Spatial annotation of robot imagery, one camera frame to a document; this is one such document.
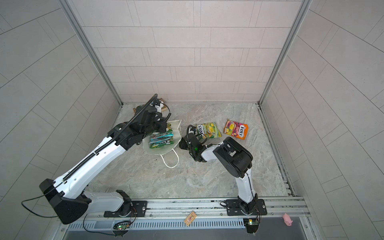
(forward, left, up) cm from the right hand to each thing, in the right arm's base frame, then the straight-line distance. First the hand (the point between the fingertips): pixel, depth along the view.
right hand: (180, 141), depth 95 cm
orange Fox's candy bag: (+6, -38, 0) cm, 38 cm away
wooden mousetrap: (-41, -6, -1) cm, 42 cm away
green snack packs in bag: (-3, +11, +9) cm, 14 cm away
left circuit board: (-43, +25, +1) cm, 50 cm away
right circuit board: (-45, -34, -3) cm, 56 cm away
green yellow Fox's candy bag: (+6, -20, +1) cm, 21 cm away
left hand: (-4, +1, +28) cm, 28 cm away
